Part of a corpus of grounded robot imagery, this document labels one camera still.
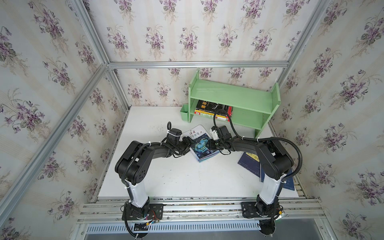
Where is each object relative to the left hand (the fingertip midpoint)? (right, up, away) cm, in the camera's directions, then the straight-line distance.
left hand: (195, 143), depth 93 cm
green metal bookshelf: (+30, +22, -10) cm, 39 cm away
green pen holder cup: (-8, +21, +14) cm, 26 cm away
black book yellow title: (+10, +23, +3) cm, 25 cm away
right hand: (+7, -3, +3) cm, 9 cm away
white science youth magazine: (+4, +3, +8) cm, 10 cm away
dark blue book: (+52, -21, -11) cm, 58 cm away
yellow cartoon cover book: (+9, +19, +2) cm, 21 cm away
